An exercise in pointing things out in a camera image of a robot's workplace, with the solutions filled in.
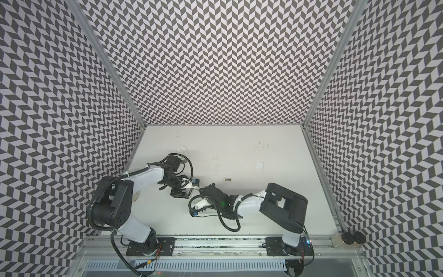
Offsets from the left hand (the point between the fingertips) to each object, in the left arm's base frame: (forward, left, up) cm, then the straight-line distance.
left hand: (186, 190), depth 90 cm
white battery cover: (+14, -40, 0) cm, 43 cm away
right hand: (-2, -10, +5) cm, 11 cm away
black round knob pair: (-23, -75, +6) cm, 79 cm away
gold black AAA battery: (+6, -22, 0) cm, 22 cm away
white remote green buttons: (+24, +6, +3) cm, 25 cm away
